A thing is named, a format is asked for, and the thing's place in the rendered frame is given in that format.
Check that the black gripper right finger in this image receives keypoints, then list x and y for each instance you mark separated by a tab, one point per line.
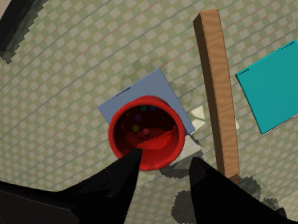
218	201

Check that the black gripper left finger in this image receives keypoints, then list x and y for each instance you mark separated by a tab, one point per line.
104	198

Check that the brown wooden bar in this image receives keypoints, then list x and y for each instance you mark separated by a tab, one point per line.
208	31

